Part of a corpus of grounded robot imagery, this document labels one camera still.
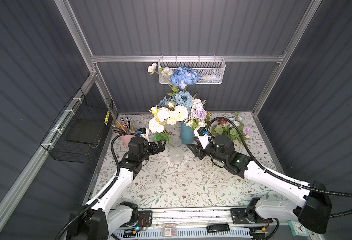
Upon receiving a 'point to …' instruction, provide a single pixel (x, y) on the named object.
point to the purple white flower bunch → (199, 116)
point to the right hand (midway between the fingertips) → (192, 142)
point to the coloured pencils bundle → (125, 126)
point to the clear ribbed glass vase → (176, 154)
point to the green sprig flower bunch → (222, 127)
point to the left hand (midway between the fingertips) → (160, 141)
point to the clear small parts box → (169, 230)
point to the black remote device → (217, 227)
